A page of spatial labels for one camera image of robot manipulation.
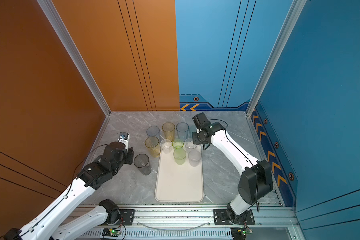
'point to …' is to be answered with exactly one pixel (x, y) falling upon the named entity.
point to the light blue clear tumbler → (182, 129)
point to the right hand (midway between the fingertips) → (196, 139)
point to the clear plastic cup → (194, 157)
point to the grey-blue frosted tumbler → (152, 130)
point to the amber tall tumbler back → (168, 129)
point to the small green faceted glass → (177, 143)
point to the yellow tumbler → (152, 143)
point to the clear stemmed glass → (189, 143)
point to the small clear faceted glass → (166, 145)
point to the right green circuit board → (240, 233)
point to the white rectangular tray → (176, 183)
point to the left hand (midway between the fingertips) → (129, 146)
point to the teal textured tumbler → (192, 128)
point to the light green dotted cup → (179, 155)
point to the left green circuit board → (111, 232)
